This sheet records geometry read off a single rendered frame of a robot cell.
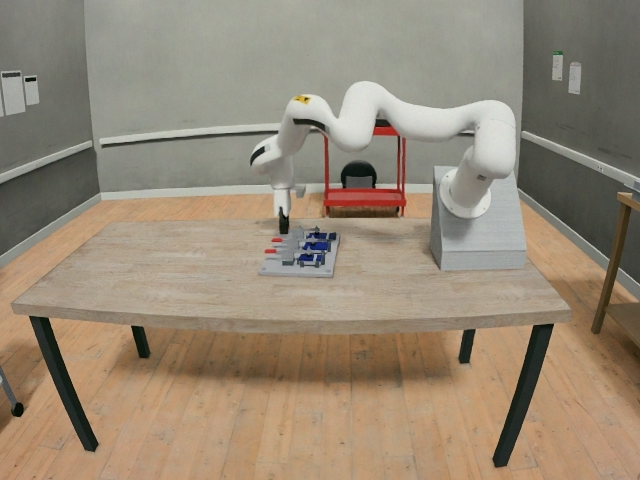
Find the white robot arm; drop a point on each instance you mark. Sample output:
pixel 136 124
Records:
pixel 493 155

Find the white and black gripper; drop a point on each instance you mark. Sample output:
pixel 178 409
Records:
pixel 282 204

